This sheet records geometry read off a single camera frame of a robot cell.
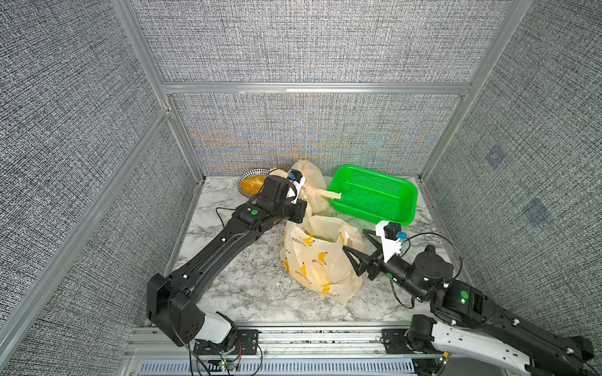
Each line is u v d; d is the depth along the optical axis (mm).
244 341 736
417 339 638
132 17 715
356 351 732
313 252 751
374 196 1128
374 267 558
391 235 489
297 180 654
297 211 667
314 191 900
